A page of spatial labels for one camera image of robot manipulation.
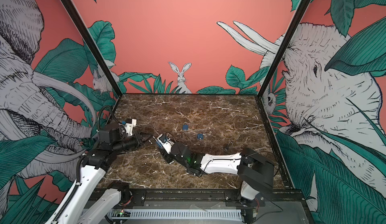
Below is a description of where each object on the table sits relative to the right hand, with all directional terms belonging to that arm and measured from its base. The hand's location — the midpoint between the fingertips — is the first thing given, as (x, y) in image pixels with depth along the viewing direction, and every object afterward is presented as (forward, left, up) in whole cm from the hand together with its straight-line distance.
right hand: (158, 144), depth 74 cm
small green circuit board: (-27, +17, -17) cm, 36 cm away
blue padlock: (+14, -21, -17) cm, 31 cm away
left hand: (+2, +2, +7) cm, 7 cm away
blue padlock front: (+22, -11, -18) cm, 30 cm away
